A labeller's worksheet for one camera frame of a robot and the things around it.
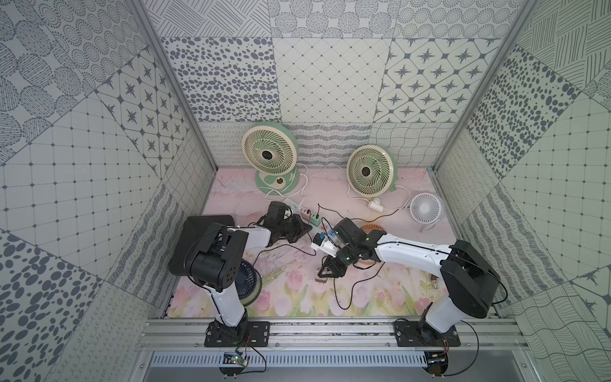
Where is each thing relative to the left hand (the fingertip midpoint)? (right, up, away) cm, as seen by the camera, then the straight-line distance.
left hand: (312, 222), depth 93 cm
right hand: (+4, -16, -13) cm, 21 cm away
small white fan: (+47, +5, +2) cm, 47 cm away
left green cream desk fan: (-16, +29, -1) cm, 33 cm away
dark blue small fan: (-22, -20, -12) cm, 32 cm away
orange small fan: (+22, -2, -3) cm, 22 cm away
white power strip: (-6, +4, +6) cm, 10 cm away
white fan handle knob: (+28, +6, +11) cm, 31 cm away
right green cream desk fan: (+26, +21, +8) cm, 34 cm away
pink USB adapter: (-3, +3, +2) cm, 4 cm away
